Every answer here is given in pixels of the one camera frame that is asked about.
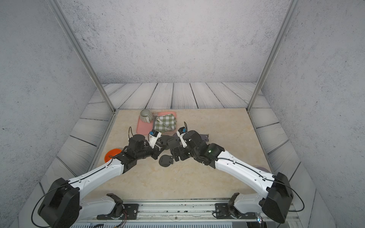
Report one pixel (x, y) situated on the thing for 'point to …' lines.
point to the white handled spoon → (168, 128)
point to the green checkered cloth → (168, 120)
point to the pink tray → (145, 128)
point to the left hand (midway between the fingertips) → (167, 147)
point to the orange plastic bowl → (111, 153)
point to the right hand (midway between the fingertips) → (178, 149)
